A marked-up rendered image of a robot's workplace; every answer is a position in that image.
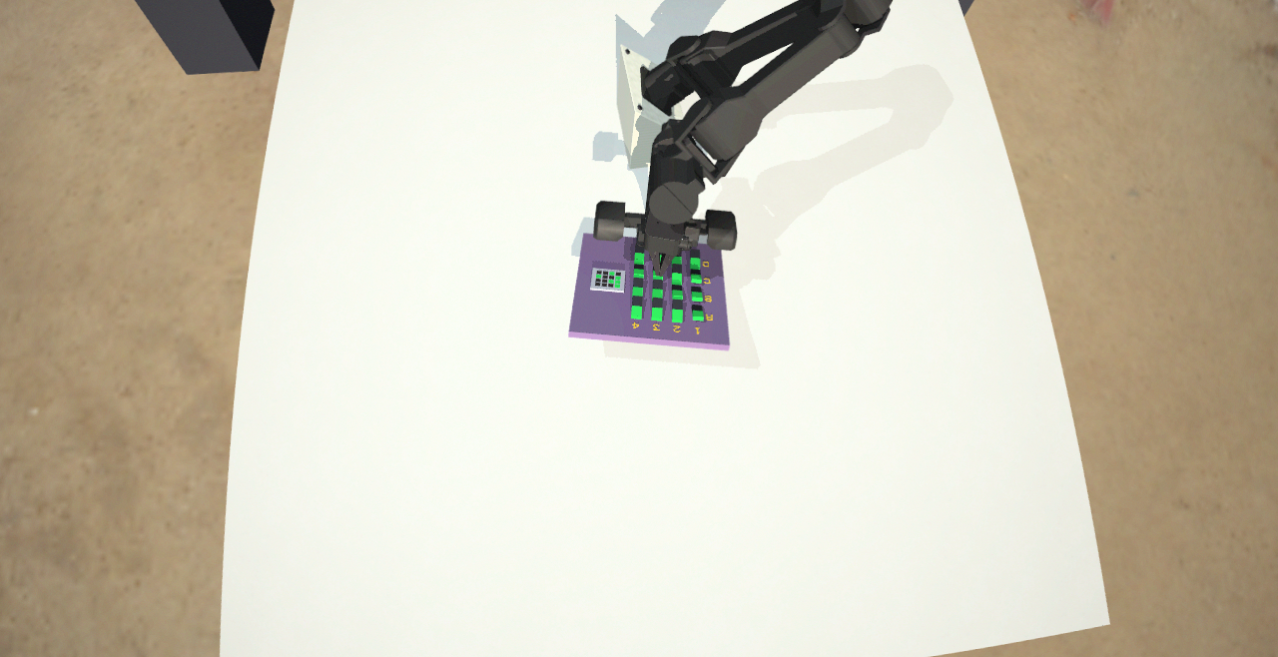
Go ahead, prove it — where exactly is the purple switch panel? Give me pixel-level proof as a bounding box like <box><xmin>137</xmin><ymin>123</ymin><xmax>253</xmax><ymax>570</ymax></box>
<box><xmin>567</xmin><ymin>233</ymin><xmax>731</xmax><ymax>352</ymax></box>

